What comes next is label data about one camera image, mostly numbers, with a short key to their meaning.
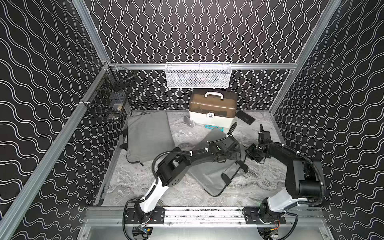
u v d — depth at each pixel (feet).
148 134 3.51
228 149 2.36
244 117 3.78
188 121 3.63
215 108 3.26
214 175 2.80
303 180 1.51
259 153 2.60
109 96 3.00
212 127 3.60
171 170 1.77
